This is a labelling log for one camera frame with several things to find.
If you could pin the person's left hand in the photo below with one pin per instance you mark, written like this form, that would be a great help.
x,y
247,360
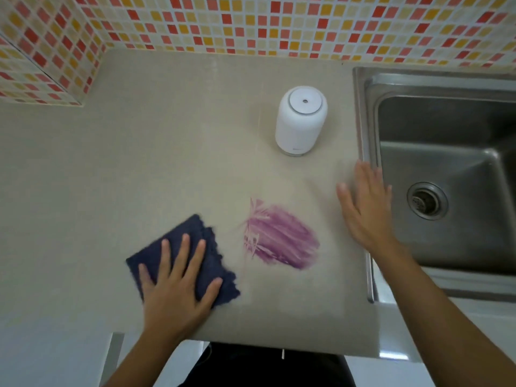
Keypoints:
x,y
173,306

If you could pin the person's right hand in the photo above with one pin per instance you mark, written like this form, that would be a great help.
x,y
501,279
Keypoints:
x,y
371,213

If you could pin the dark blue cloth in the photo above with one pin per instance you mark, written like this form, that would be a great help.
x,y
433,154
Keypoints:
x,y
227,288

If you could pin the white plastic cup housing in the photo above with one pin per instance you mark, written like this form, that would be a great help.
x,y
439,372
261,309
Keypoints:
x,y
300,124

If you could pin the person's right forearm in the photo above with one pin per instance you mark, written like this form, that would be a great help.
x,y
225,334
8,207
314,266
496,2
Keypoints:
x,y
435,318

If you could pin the person's black trousers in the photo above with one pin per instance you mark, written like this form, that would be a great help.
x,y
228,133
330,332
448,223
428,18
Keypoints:
x,y
262,370

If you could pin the metal sink drain strainer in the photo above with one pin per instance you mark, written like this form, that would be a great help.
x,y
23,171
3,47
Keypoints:
x,y
427,201

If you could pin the purple stain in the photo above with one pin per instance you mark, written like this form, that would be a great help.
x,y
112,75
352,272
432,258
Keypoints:
x,y
282,237

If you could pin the stainless steel double sink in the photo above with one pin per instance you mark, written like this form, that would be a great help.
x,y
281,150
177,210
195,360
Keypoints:
x,y
443,124

